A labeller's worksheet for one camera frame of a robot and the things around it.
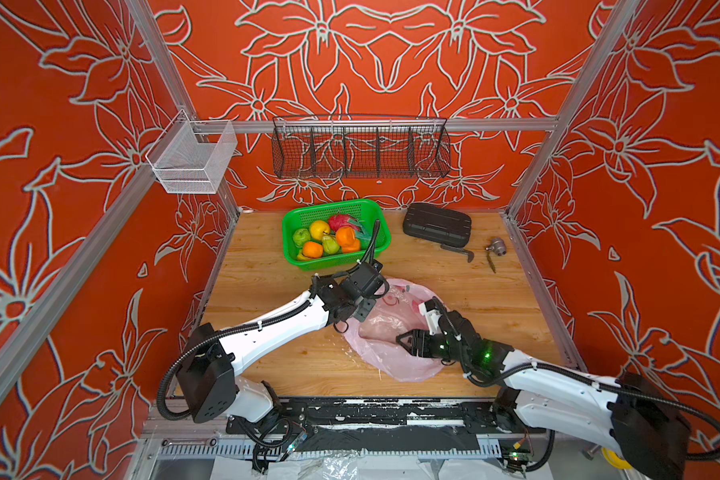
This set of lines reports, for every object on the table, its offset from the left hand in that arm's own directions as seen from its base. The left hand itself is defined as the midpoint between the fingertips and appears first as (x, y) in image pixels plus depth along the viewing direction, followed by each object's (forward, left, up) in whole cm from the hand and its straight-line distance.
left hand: (360, 293), depth 80 cm
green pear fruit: (+24, +12, -9) cm, 28 cm away
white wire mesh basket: (+37, +56, +17) cm, 69 cm away
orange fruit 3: (+21, +18, -8) cm, 29 cm away
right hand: (-10, -10, -7) cm, 16 cm away
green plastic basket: (+42, 0, -10) cm, 43 cm away
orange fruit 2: (+24, +4, -10) cm, 26 cm away
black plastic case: (+35, -26, -7) cm, 44 cm away
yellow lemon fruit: (+30, +17, -8) cm, 36 cm away
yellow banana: (+20, +22, -12) cm, 32 cm away
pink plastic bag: (-10, -4, -7) cm, 13 cm away
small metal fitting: (+30, -49, -12) cm, 59 cm away
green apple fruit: (+26, +23, -8) cm, 36 cm away
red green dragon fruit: (+34, +8, -6) cm, 35 cm away
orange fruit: (+24, +6, -3) cm, 25 cm away
